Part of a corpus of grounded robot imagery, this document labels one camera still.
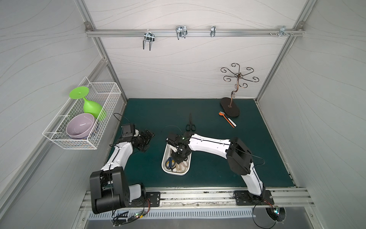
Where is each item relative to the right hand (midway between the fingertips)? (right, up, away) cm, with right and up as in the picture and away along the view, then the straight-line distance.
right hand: (177, 158), depth 85 cm
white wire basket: (-40, +38, -5) cm, 56 cm away
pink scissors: (+1, -5, -1) cm, 5 cm away
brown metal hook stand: (+42, +33, +30) cm, 61 cm away
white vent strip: (-18, -22, -16) cm, 33 cm away
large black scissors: (+9, +18, +22) cm, 30 cm away
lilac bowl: (-42, +22, -22) cm, 52 cm away
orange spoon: (+35, +26, +26) cm, 51 cm away
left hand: (-15, +12, +2) cm, 19 cm away
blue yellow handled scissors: (-4, -3, -1) cm, 5 cm away
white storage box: (-6, +3, -1) cm, 7 cm away
